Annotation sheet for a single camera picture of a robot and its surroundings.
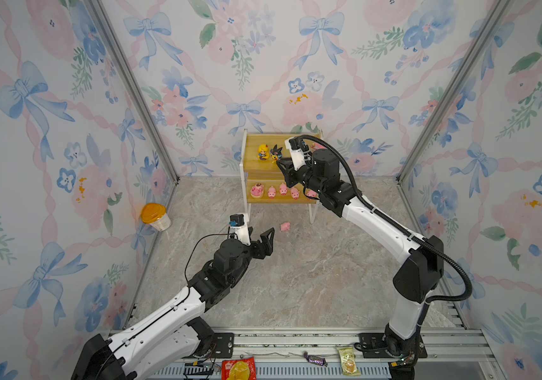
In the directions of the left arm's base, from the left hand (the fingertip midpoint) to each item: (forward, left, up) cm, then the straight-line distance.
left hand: (265, 228), depth 74 cm
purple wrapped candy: (-32, -16, -23) cm, 42 cm away
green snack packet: (-33, -25, -22) cm, 47 cm away
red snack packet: (-35, +7, -21) cm, 41 cm away
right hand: (+19, -5, +13) cm, 23 cm away
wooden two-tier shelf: (+26, +2, -6) cm, 27 cm away
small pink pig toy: (+15, -7, -21) cm, 27 cm away
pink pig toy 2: (+22, -6, -5) cm, 23 cm away
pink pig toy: (+20, -2, -5) cm, 20 cm away
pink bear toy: (+20, +4, -4) cm, 20 cm away
